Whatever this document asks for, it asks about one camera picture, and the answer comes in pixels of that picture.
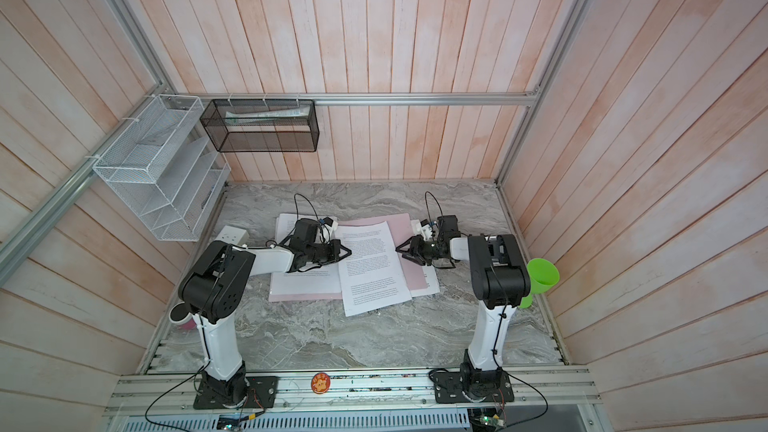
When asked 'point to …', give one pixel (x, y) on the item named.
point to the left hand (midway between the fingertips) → (352, 256)
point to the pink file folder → (293, 297)
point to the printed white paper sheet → (372, 276)
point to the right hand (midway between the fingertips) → (401, 250)
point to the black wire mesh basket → (262, 125)
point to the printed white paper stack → (324, 280)
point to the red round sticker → (320, 383)
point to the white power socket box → (233, 234)
